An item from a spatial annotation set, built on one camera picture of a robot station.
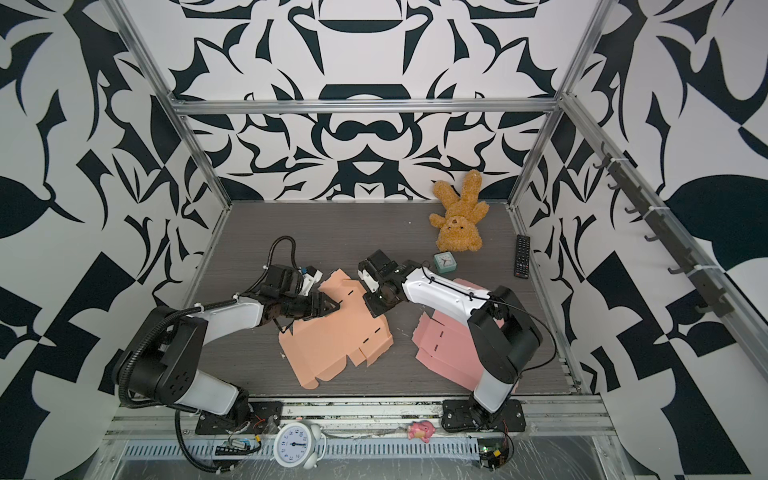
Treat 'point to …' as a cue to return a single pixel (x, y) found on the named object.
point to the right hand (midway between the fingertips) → (373, 303)
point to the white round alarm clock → (298, 444)
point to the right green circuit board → (493, 452)
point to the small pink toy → (422, 429)
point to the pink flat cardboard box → (445, 344)
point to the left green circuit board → (237, 447)
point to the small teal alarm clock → (445, 262)
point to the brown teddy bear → (459, 231)
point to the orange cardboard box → (320, 346)
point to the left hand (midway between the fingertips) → (336, 304)
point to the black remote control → (522, 256)
